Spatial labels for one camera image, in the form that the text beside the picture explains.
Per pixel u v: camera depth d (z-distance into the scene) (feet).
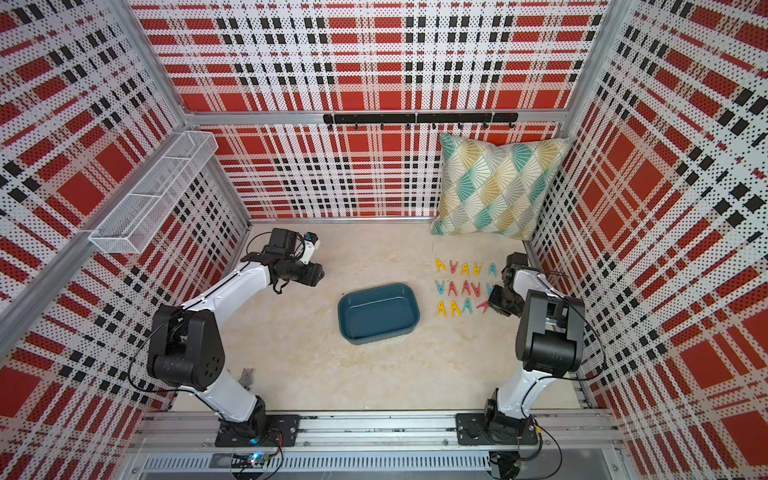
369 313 3.11
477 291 3.27
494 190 3.08
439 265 3.53
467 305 3.15
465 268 3.44
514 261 2.63
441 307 3.14
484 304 3.17
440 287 3.33
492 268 3.48
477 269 3.43
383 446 2.39
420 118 2.90
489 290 3.33
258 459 2.27
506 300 2.64
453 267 3.51
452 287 3.32
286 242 2.40
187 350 1.50
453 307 3.14
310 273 2.67
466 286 3.32
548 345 1.59
